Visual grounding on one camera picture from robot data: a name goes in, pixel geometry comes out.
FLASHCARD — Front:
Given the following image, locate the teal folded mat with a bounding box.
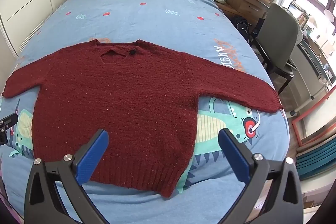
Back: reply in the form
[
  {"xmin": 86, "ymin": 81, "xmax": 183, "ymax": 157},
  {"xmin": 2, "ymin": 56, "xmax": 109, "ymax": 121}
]
[{"xmin": 297, "ymin": 139, "xmax": 336, "ymax": 180}]

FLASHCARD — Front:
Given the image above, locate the wooden drawer cabinet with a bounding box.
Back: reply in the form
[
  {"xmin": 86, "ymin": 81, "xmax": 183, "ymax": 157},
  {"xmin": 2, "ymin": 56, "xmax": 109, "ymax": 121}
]
[{"xmin": 227, "ymin": 0, "xmax": 271, "ymax": 25}]

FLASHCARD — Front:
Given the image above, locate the black bag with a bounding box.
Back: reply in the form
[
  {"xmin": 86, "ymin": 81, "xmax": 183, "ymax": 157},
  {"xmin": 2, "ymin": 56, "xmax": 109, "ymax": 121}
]
[{"xmin": 230, "ymin": 16, "xmax": 252, "ymax": 41}]

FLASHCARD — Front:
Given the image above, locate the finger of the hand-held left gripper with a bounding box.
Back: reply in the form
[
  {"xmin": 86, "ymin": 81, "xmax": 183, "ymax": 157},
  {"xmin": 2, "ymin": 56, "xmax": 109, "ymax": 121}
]
[{"xmin": 0, "ymin": 113, "xmax": 19, "ymax": 146}]

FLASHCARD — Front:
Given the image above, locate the orange frame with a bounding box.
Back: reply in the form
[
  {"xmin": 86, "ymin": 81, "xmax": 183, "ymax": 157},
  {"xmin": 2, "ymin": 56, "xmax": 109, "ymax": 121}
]
[{"xmin": 291, "ymin": 93, "xmax": 336, "ymax": 146}]

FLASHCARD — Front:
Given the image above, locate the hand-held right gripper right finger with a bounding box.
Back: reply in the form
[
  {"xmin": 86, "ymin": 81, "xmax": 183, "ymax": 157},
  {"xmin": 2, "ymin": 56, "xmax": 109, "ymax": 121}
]
[{"xmin": 218, "ymin": 128, "xmax": 305, "ymax": 224}]

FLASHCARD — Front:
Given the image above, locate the grey chair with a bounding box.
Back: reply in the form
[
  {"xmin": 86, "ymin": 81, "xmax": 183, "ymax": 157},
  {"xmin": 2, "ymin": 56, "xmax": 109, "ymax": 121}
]
[{"xmin": 251, "ymin": 3, "xmax": 300, "ymax": 94}]

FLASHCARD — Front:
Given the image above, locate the blue printed bedsheet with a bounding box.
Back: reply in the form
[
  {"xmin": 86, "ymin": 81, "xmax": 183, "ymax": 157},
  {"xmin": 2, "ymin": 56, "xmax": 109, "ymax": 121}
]
[{"xmin": 0, "ymin": 0, "xmax": 290, "ymax": 224}]

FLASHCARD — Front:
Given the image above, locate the cluttered white desk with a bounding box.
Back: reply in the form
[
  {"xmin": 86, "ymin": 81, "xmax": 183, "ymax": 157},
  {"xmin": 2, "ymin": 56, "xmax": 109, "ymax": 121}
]
[{"xmin": 289, "ymin": 4, "xmax": 336, "ymax": 117}]

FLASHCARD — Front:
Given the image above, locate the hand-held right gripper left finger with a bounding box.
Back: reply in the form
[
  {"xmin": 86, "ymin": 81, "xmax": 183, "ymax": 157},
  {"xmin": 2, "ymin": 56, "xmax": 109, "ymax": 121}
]
[{"xmin": 24, "ymin": 129, "xmax": 109, "ymax": 224}]

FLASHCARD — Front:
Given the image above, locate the dark red knit sweater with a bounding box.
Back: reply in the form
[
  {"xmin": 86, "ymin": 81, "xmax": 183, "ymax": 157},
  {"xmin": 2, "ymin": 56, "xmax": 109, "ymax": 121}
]
[{"xmin": 2, "ymin": 39, "xmax": 284, "ymax": 198}]

